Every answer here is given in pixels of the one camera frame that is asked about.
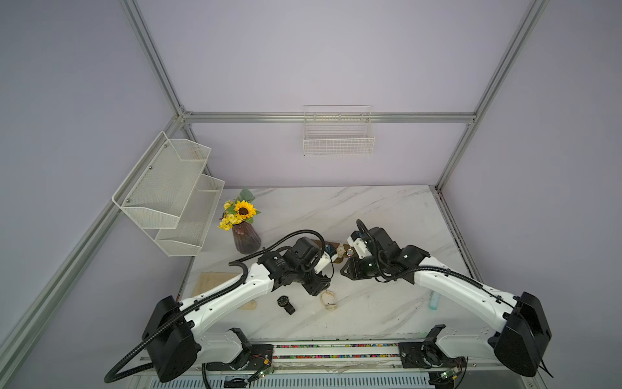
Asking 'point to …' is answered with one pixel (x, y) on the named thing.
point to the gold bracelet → (329, 301)
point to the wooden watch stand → (340, 258)
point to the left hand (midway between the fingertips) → (319, 281)
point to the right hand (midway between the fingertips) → (347, 274)
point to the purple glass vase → (246, 239)
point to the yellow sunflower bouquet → (238, 210)
